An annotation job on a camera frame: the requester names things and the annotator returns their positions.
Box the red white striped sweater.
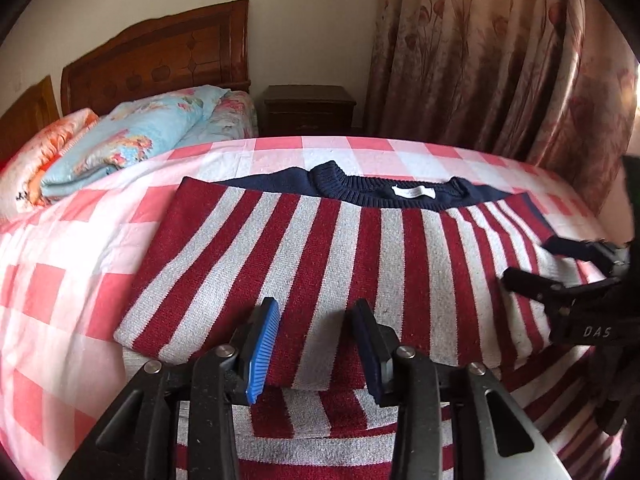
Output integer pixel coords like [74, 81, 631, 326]
[114, 162, 613, 479]

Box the pink checkered bed sheet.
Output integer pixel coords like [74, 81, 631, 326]
[1, 136, 597, 479]

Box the pink floral curtain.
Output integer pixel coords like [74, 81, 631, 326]
[363, 0, 638, 211]

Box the orange floral pillow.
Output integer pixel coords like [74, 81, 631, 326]
[0, 108, 100, 223]

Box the light blue floral quilt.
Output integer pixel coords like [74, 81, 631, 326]
[39, 84, 258, 204]

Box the small wooden headboard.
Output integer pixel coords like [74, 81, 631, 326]
[0, 76, 60, 168]

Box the dark wooden nightstand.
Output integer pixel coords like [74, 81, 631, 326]
[260, 84, 356, 136]

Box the carved wooden headboard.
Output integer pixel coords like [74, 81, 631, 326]
[60, 0, 250, 115]

